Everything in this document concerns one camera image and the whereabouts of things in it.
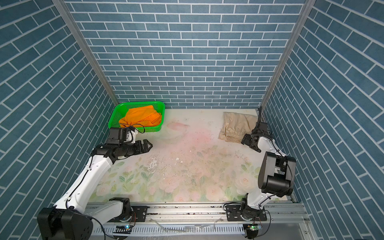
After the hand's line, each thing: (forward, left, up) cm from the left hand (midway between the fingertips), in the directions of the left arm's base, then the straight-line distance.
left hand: (146, 146), depth 80 cm
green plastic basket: (+38, +30, -10) cm, 50 cm away
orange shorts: (+32, +11, -10) cm, 35 cm away
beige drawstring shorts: (+23, -56, -11) cm, 62 cm away
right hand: (+9, -61, -8) cm, 62 cm away
